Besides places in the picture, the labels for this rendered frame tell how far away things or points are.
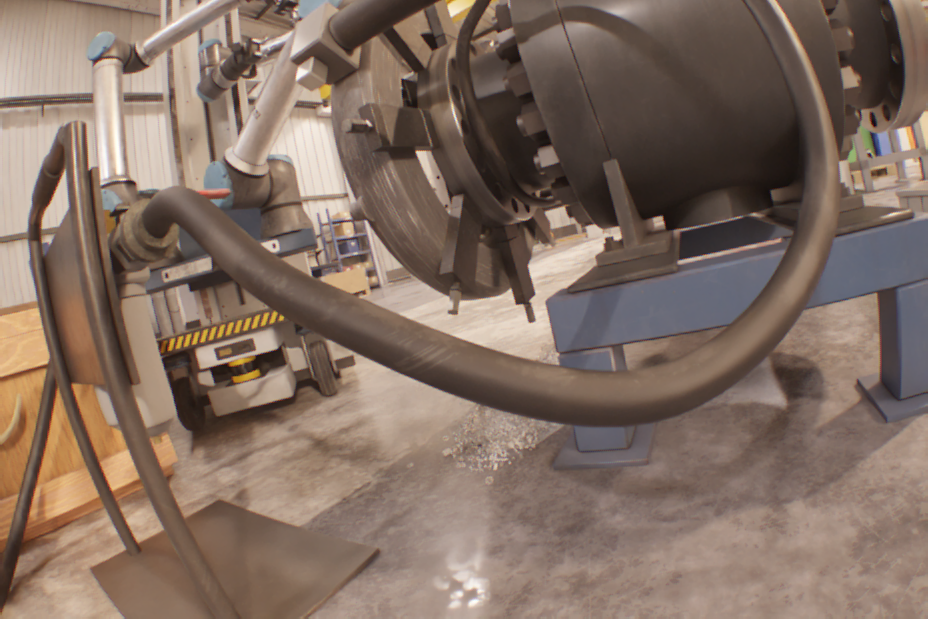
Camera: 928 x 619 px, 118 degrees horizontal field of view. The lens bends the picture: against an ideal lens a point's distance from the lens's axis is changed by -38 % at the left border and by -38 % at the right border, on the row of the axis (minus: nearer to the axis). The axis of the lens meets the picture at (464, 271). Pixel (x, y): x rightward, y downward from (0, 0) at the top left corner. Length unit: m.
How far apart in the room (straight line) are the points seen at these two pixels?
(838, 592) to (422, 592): 0.41
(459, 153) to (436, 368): 0.67
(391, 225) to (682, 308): 0.50
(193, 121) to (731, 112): 1.75
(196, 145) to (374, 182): 1.19
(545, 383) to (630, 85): 0.56
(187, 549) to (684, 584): 0.45
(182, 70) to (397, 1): 1.40
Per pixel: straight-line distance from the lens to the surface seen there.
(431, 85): 0.91
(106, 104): 1.62
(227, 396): 1.42
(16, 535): 0.99
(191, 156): 1.85
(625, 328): 0.60
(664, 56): 0.72
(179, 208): 0.35
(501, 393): 0.22
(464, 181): 0.88
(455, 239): 0.82
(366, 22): 0.77
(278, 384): 1.39
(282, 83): 1.28
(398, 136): 0.76
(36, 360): 1.05
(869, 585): 0.46
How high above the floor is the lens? 0.34
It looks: 2 degrees down
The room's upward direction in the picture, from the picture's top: 14 degrees counter-clockwise
